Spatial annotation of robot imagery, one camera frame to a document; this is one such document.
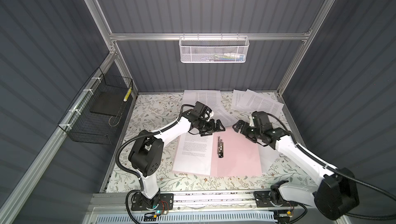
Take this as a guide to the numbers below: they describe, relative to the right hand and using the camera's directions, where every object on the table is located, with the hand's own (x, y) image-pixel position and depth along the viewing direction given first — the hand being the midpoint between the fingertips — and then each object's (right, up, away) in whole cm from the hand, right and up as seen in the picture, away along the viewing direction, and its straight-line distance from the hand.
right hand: (240, 130), depth 84 cm
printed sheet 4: (+20, +16, +32) cm, 41 cm away
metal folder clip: (-10, -11, +5) cm, 16 cm away
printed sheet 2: (-13, +20, +38) cm, 45 cm away
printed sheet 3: (-4, +6, +23) cm, 24 cm away
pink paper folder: (-4, -13, -1) cm, 14 cm away
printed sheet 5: (+6, +21, +36) cm, 42 cm away
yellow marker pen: (-61, +20, -2) cm, 64 cm away
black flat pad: (-67, +15, -8) cm, 70 cm away
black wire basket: (-73, +8, -11) cm, 74 cm away
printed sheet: (-26, -15, +6) cm, 30 cm away
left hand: (-11, -1, +1) cm, 11 cm away
